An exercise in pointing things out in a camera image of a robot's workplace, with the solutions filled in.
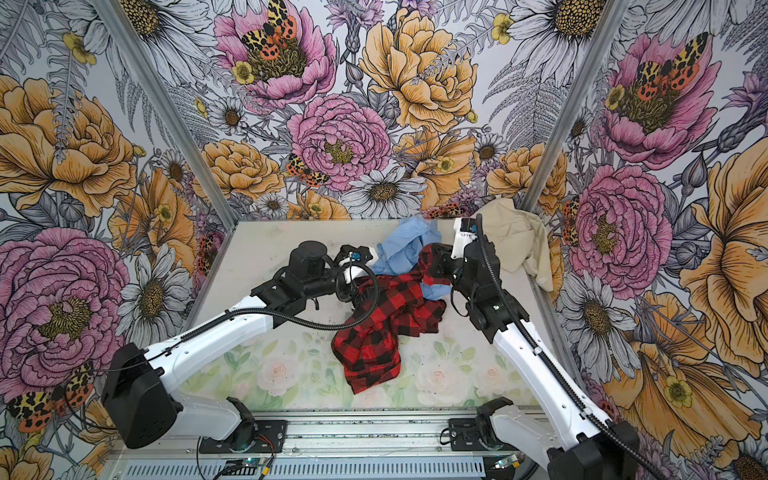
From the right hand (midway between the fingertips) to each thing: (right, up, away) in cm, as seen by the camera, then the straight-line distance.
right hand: (430, 254), depth 74 cm
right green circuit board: (+17, -49, -3) cm, 52 cm away
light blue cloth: (-7, 0, +27) cm, 28 cm away
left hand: (-14, -5, +2) cm, 16 cm away
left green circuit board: (-42, -48, -3) cm, 64 cm away
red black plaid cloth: (-16, -28, +11) cm, 34 cm away
